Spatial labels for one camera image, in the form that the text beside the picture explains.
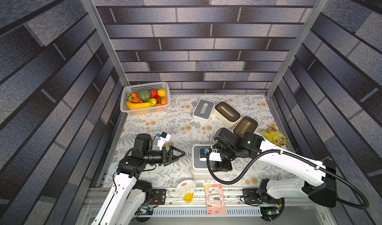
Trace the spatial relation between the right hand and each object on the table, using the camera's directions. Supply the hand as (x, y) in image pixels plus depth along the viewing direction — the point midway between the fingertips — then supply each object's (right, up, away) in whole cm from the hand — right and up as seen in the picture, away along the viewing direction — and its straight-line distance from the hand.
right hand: (211, 161), depth 70 cm
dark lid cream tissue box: (+15, +22, +31) cm, 41 cm away
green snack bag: (+41, +10, +24) cm, 49 cm away
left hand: (-14, +3, -4) cm, 15 cm away
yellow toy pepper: (-33, +38, +44) cm, 67 cm away
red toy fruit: (-39, +36, +44) cm, 69 cm away
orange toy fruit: (-31, +31, +39) cm, 59 cm away
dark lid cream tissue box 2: (+27, +15, +26) cm, 40 cm away
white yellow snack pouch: (-12, -13, -1) cm, 18 cm away
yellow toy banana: (-53, +28, +32) cm, 67 cm away
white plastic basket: (-47, +33, +37) cm, 68 cm away
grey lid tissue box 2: (-2, +22, +35) cm, 42 cm away
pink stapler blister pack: (+2, -20, +1) cm, 20 cm away
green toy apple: (-37, +31, +35) cm, 59 cm away
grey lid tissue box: (-4, +2, -19) cm, 19 cm away
